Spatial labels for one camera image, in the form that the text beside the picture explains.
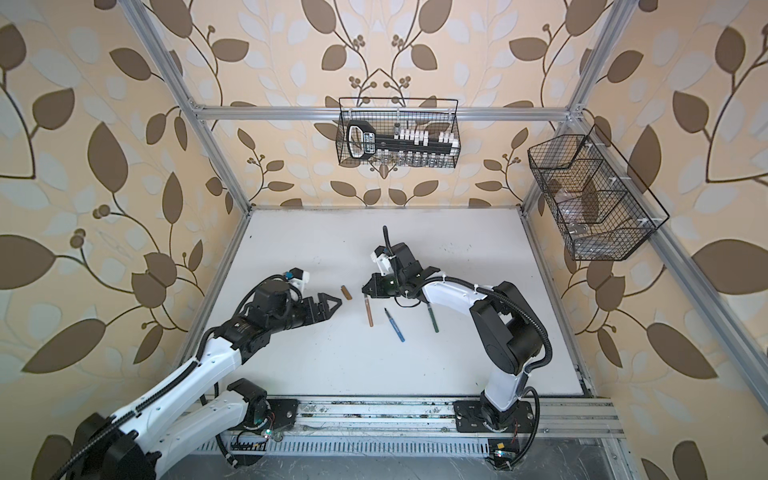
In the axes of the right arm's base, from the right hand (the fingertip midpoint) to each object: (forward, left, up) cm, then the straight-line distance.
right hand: (363, 291), depth 87 cm
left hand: (-6, +8, +5) cm, 11 cm away
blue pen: (-7, -9, -9) cm, 14 cm away
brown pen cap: (+5, +7, -9) cm, 12 cm away
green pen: (-6, -21, -9) cm, 24 cm away
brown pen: (-5, -2, -2) cm, 6 cm away
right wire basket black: (+7, -61, +25) cm, 66 cm away
